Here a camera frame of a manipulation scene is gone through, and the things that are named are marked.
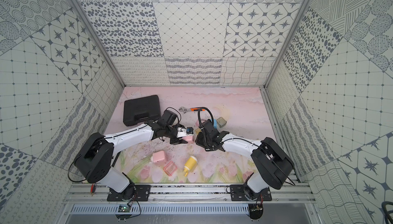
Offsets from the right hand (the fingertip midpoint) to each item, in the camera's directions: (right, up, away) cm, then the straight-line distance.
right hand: (197, 142), depth 87 cm
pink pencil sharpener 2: (-20, -5, -9) cm, 22 cm away
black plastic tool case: (-40, +18, +10) cm, 45 cm away
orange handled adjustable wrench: (-9, +18, +20) cm, 28 cm away
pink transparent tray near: (-14, -12, -6) cm, 20 cm away
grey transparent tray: (+16, +10, +13) cm, 23 cm away
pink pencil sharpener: (-4, +4, -7) cm, 9 cm away
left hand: (-4, +4, -3) cm, 6 cm away
